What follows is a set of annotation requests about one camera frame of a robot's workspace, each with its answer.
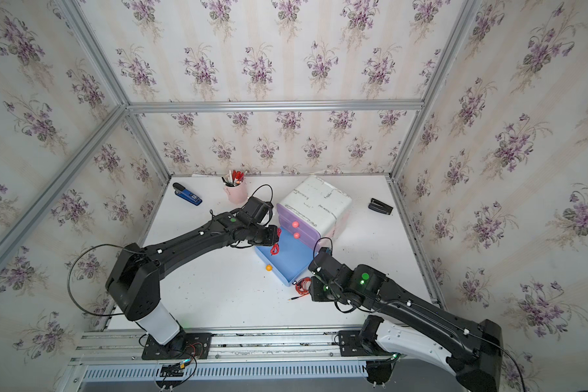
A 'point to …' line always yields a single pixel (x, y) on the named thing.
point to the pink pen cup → (237, 194)
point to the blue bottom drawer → (288, 260)
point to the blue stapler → (185, 194)
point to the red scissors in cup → (237, 175)
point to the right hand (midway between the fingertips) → (315, 291)
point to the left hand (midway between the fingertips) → (282, 241)
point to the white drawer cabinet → (319, 204)
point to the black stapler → (380, 207)
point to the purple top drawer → (298, 224)
